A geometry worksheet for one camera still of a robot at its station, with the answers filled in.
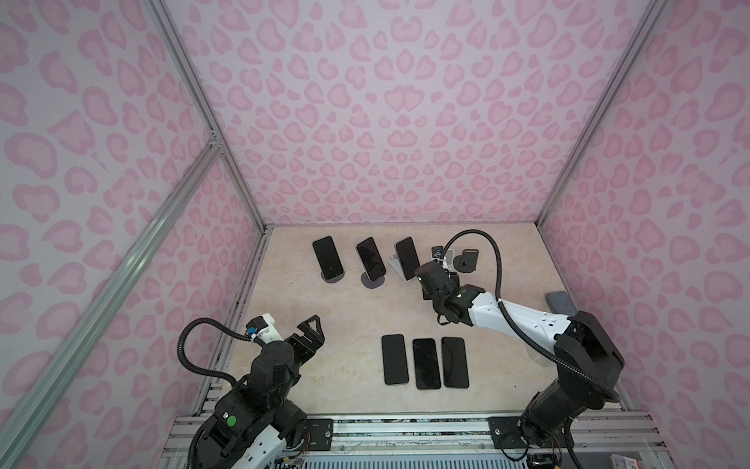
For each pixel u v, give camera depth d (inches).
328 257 38.8
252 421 18.6
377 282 40.4
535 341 17.8
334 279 39.6
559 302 37.0
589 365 17.2
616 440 28.5
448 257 29.9
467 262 40.9
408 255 38.8
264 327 23.9
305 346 24.2
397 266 39.6
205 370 18.8
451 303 25.1
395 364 33.0
